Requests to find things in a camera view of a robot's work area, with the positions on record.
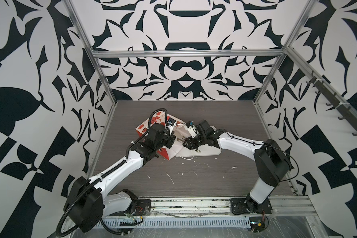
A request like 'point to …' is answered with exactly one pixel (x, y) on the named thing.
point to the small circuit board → (257, 224)
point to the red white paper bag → (174, 125)
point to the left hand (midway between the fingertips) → (173, 129)
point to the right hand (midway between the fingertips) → (186, 142)
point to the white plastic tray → (201, 150)
